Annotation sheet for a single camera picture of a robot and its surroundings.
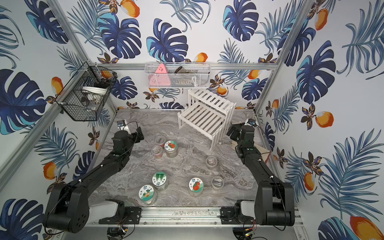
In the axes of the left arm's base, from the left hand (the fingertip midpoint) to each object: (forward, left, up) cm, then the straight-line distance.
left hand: (131, 126), depth 84 cm
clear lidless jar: (+2, -13, -16) cm, 21 cm away
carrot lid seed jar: (-32, -15, -13) cm, 37 cm away
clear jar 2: (-23, -50, -15) cm, 57 cm away
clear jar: (-11, -47, -15) cm, 50 cm away
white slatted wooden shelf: (+19, -44, -8) cm, 48 cm away
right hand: (+5, -61, -2) cm, 61 cm away
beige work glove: (-19, -65, +12) cm, 68 cm away
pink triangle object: (+27, -13, +14) cm, 33 cm away
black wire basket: (+17, +34, +5) cm, 38 cm away
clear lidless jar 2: (-6, -13, -16) cm, 21 cm away
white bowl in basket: (+11, +17, +15) cm, 25 cm away
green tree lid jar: (-25, -19, -13) cm, 34 cm away
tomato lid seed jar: (-5, -22, -13) cm, 26 cm away
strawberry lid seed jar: (-26, -38, -13) cm, 48 cm away
